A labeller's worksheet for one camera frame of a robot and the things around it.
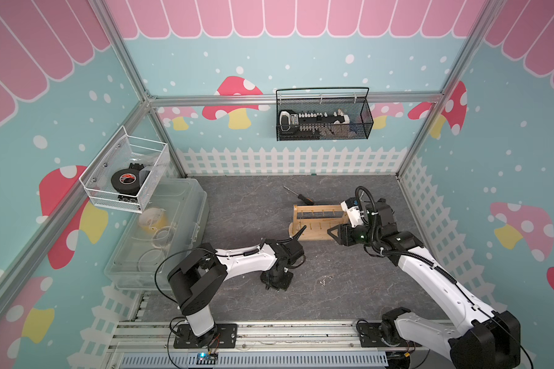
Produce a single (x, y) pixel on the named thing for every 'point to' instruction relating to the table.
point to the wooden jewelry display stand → (318, 218)
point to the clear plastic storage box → (171, 227)
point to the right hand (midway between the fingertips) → (333, 229)
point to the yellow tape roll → (153, 220)
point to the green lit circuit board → (204, 358)
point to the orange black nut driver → (307, 200)
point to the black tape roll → (126, 181)
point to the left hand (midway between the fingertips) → (277, 290)
